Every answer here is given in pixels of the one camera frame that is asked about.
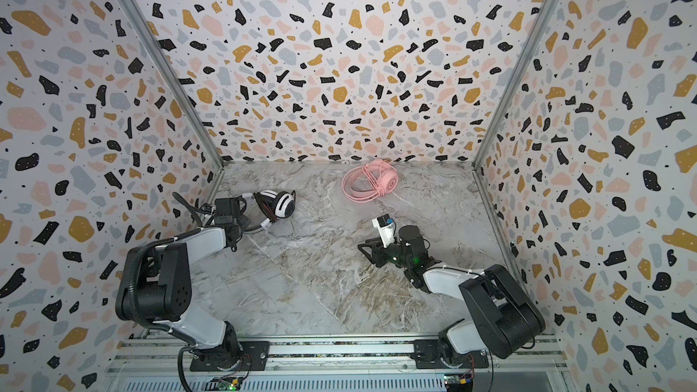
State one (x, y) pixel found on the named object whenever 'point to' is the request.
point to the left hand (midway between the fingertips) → (238, 216)
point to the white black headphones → (274, 205)
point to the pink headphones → (376, 179)
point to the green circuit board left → (226, 384)
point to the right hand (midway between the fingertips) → (359, 241)
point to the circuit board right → (458, 382)
